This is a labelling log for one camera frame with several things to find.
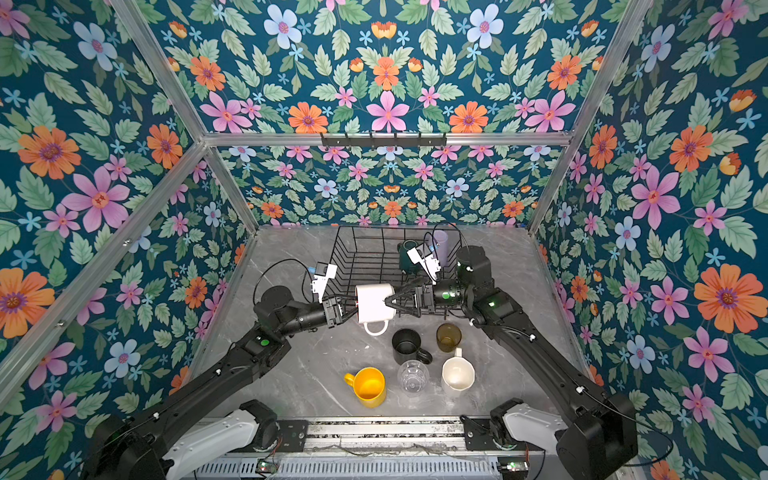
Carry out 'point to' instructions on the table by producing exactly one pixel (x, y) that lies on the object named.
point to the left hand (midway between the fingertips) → (367, 301)
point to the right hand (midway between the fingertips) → (394, 297)
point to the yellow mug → (369, 386)
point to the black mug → (406, 346)
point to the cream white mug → (458, 372)
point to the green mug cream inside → (406, 264)
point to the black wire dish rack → (367, 254)
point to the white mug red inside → (370, 305)
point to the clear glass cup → (412, 377)
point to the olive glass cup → (448, 336)
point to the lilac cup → (441, 239)
